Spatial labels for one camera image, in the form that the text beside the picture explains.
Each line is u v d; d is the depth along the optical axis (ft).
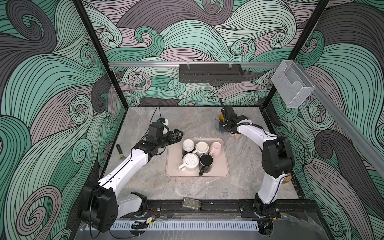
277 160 1.61
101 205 1.29
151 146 1.91
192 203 2.35
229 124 2.25
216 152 2.84
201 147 2.90
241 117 2.29
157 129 2.01
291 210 2.44
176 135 2.38
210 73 3.14
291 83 2.61
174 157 3.00
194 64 3.11
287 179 2.61
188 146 2.82
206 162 2.62
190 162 2.68
